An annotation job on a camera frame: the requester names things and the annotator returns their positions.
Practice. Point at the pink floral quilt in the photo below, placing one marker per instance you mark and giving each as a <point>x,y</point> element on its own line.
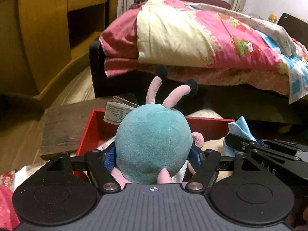
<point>216,41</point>

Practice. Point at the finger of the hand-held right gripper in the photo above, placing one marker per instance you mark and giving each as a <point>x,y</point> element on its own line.
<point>243,143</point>

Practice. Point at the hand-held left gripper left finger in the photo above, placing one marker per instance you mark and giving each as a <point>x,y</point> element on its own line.
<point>109,160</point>

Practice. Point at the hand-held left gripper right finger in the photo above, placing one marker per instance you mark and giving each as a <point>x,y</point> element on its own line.
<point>196,158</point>

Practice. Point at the red cardboard box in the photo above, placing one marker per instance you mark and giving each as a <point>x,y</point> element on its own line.
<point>96,125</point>

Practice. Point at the blue checked white blanket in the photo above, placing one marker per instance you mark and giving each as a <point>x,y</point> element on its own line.
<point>297,77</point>

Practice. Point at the wooden cabinet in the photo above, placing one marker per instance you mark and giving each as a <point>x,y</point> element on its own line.
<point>43,41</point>

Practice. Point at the red lidded tumbler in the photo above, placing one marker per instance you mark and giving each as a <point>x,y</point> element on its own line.
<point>6,204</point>

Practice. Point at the pale yellow object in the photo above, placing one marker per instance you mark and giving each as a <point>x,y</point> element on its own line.
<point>284,128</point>

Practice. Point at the dark wooden board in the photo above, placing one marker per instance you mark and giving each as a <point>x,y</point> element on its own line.
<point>67,125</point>

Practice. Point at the pink and teal pig plush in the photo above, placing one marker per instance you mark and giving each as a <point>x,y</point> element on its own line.
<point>149,144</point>

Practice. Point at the yellow toy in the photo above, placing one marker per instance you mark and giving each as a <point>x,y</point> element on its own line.
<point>272,18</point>

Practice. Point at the bed with colourful quilt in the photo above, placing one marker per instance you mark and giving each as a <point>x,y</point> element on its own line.
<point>101,77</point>

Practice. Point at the blue face mask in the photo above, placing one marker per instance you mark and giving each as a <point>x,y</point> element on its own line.
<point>240,130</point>

